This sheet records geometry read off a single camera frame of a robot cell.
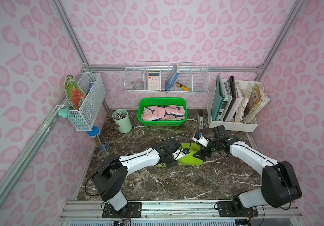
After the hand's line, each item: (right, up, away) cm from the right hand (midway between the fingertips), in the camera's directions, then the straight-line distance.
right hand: (197, 147), depth 87 cm
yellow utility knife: (-7, +40, +11) cm, 42 cm away
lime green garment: (-5, -6, -5) cm, 10 cm away
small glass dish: (-38, +39, +6) cm, 55 cm away
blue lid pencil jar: (-60, +8, -4) cm, 61 cm away
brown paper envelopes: (+41, +30, +4) cm, 51 cm away
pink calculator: (-28, +43, +8) cm, 52 cm away
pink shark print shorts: (-21, +22, +13) cm, 33 cm away
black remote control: (+7, +16, +20) cm, 27 cm away
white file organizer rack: (+33, +25, +11) cm, 43 cm away
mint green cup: (-49, +19, +6) cm, 53 cm away
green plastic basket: (-36, +32, +28) cm, 55 cm away
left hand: (-15, -5, +1) cm, 15 cm away
